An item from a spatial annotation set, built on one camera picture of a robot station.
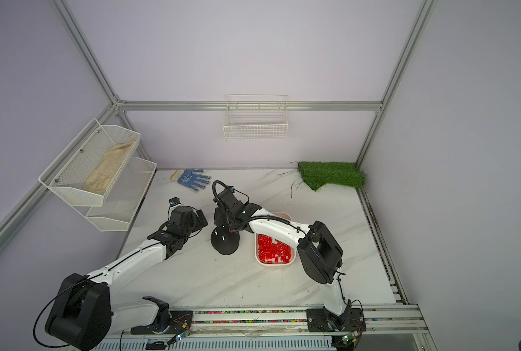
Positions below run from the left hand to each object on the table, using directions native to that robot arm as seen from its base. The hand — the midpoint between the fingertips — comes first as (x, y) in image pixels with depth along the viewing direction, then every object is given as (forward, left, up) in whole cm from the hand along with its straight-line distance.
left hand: (193, 220), depth 89 cm
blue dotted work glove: (+34, +13, -10) cm, 38 cm away
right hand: (-1, -12, +2) cm, 12 cm away
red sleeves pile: (-10, -32, -9) cm, 34 cm away
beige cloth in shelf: (+3, +29, +21) cm, 35 cm away
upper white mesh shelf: (+10, +36, +20) cm, 42 cm away
